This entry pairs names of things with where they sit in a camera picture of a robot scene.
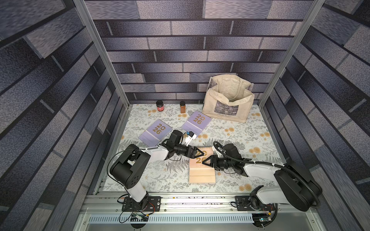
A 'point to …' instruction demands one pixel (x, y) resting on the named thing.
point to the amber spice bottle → (182, 107)
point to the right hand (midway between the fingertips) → (203, 162)
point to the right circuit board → (260, 219)
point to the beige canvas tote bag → (229, 96)
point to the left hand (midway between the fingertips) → (199, 153)
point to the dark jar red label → (160, 105)
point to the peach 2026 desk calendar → (200, 173)
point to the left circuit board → (139, 216)
